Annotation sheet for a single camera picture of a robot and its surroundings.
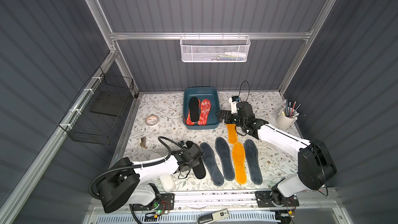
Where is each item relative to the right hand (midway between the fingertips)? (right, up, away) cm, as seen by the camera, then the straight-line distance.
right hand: (224, 112), depth 86 cm
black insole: (-18, +4, +23) cm, 30 cm away
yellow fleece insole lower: (+9, -23, +4) cm, 25 cm away
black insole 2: (-14, -32, -4) cm, 35 cm away
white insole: (-30, -36, -7) cm, 47 cm away
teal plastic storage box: (-5, +14, +32) cm, 35 cm away
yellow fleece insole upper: (+7, -15, +10) cm, 19 cm away
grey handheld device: (-10, -44, -20) cm, 50 cm away
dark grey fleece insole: (-8, -25, +2) cm, 27 cm away
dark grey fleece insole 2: (+1, -26, +1) cm, 26 cm away
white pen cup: (+39, -3, +7) cm, 40 cm away
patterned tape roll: (-47, -6, +19) cm, 51 cm away
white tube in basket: (+8, +35, +7) cm, 37 cm away
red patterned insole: (-10, +3, +23) cm, 26 cm away
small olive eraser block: (-48, -19, +6) cm, 52 cm away
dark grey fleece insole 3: (+17, -25, +3) cm, 30 cm away
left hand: (-15, -28, -1) cm, 32 cm away
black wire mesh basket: (-63, -2, -13) cm, 64 cm away
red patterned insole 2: (-21, -5, +17) cm, 28 cm away
